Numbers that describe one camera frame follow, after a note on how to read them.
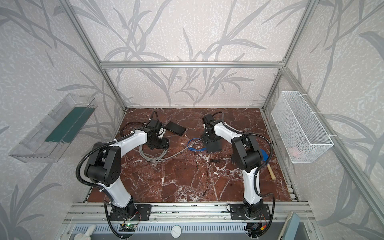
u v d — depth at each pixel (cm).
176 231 69
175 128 106
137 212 73
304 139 60
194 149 96
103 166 48
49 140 63
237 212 73
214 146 98
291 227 65
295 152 72
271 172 85
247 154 53
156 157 93
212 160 91
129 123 112
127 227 71
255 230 74
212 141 89
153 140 75
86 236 66
